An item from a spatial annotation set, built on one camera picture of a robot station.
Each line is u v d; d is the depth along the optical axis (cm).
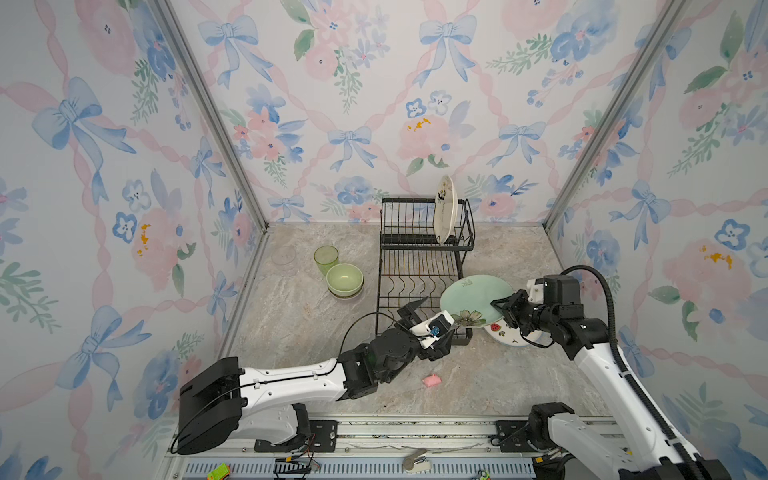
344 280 96
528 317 66
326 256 110
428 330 57
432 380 82
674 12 69
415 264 106
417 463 70
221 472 68
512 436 72
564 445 60
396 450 73
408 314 64
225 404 41
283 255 107
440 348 64
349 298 92
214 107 86
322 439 74
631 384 45
